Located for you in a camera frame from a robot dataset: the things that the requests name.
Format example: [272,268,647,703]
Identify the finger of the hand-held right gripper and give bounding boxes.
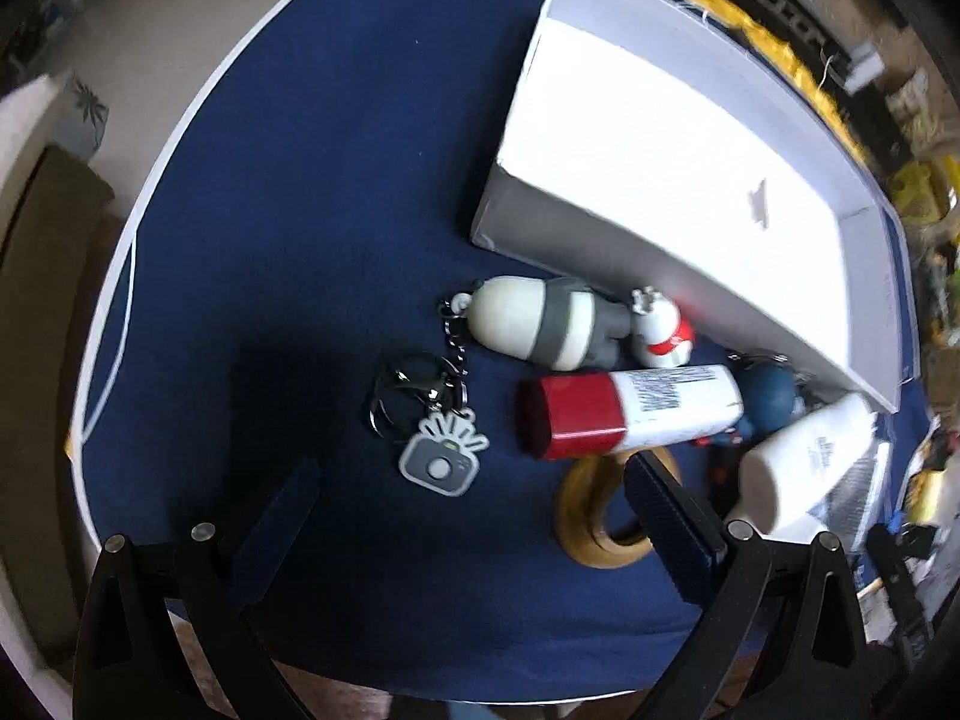
[866,525,938,665]

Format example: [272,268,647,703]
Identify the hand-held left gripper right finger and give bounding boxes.
[624,448,875,720]

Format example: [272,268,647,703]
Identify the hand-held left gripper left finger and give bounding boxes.
[73,456,325,720]

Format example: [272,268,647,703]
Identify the wooden ring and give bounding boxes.
[555,446,683,569]

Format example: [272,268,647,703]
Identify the red cap white tube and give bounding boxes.
[516,364,745,460]

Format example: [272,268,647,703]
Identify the white lotion bottle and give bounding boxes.
[726,391,877,541]

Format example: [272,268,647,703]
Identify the grey camera keychain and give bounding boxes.
[369,351,490,497]

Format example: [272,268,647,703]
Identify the blue figurine keychain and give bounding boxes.
[694,349,809,451]

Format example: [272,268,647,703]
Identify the red white toy figurine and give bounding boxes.
[628,286,697,370]

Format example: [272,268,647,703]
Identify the grey white figure keychain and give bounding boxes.
[439,275,635,383]

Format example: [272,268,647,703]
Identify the white cardboard box tray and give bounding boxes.
[470,0,920,415]

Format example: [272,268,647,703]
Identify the navy blue tablecloth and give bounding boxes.
[71,0,938,706]

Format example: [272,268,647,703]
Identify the floral print cushion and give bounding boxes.
[61,73,110,160]

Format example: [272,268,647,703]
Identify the yellow floral tablecloth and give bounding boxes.
[645,0,875,170]

